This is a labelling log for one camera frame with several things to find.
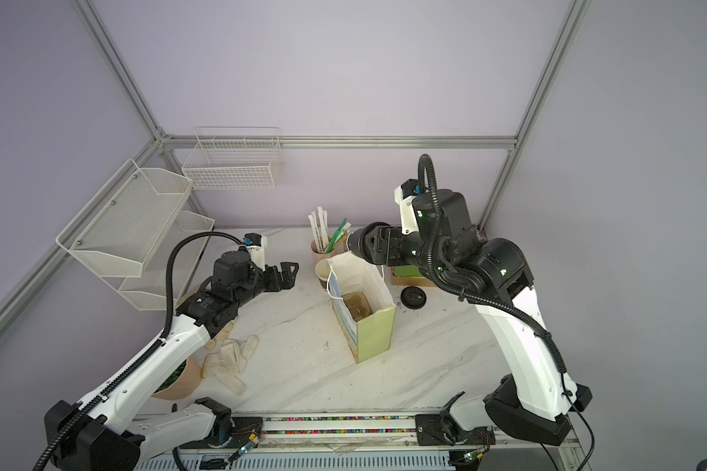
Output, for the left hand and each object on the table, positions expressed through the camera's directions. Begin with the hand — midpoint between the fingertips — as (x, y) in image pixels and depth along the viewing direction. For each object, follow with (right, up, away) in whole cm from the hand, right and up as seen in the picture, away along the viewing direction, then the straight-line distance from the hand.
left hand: (282, 268), depth 77 cm
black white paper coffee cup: (+19, +7, +17) cm, 27 cm away
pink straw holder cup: (+6, +3, +24) cm, 25 cm away
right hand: (+24, +7, -21) cm, 32 cm away
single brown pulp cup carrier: (+20, -13, +15) cm, 28 cm away
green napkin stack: (+37, -2, +24) cm, 44 cm away
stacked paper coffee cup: (+8, -2, +18) cm, 19 cm away
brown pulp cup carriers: (+15, +6, +18) cm, 24 cm away
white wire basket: (-21, +36, +18) cm, 45 cm away
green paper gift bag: (+24, -17, -4) cm, 30 cm away
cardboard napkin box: (+40, -6, +23) cm, 46 cm away
